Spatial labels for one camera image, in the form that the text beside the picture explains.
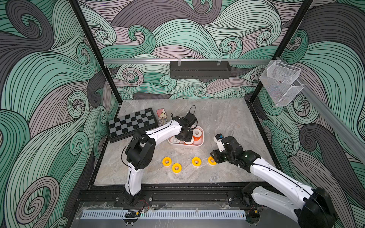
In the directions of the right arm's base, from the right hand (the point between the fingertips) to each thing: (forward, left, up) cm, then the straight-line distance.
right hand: (215, 153), depth 82 cm
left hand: (+11, +16, -1) cm, 20 cm away
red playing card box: (+37, +36, -6) cm, 52 cm away
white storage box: (+12, +9, -7) cm, 17 cm away
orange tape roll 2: (+13, +26, -6) cm, 30 cm away
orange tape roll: (+16, +9, -4) cm, 18 cm away
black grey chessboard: (+23, +60, -4) cm, 64 cm away
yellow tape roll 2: (-3, +2, -5) cm, 6 cm away
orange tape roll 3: (+7, +15, -1) cm, 17 cm away
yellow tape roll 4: (-6, +23, -7) cm, 25 cm away
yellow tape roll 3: (-2, +11, -7) cm, 13 cm away
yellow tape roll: (-2, +29, -6) cm, 30 cm away
